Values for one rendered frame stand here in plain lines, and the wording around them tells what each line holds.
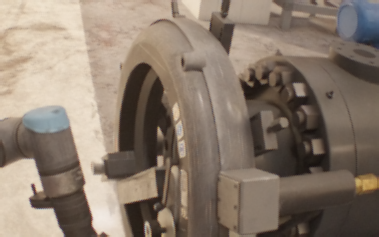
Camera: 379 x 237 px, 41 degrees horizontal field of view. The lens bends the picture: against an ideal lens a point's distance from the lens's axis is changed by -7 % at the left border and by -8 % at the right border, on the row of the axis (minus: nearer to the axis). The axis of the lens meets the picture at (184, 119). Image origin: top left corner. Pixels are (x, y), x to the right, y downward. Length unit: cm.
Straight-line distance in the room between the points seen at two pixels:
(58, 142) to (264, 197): 39
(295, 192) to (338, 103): 39
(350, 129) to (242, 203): 47
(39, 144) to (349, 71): 85
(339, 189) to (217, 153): 26
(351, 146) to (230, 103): 38
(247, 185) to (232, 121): 16
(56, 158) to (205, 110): 31
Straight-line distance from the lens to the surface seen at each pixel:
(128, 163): 149
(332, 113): 132
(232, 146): 105
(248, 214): 97
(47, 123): 100
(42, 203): 109
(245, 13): 528
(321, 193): 106
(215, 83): 109
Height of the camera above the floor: 132
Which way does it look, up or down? 26 degrees down
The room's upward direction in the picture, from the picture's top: 8 degrees clockwise
